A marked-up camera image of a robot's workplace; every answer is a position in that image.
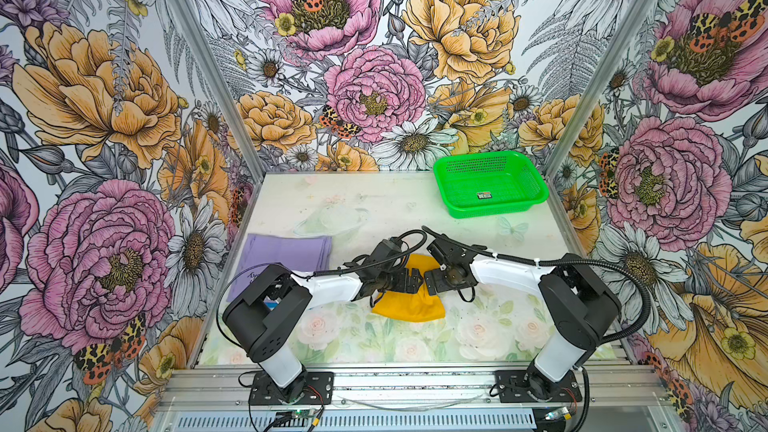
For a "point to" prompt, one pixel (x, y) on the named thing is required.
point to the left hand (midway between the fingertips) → (407, 288)
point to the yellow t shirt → (412, 306)
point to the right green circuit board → (556, 414)
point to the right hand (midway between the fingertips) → (446, 292)
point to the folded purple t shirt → (299, 254)
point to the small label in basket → (484, 195)
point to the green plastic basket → (479, 184)
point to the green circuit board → (303, 413)
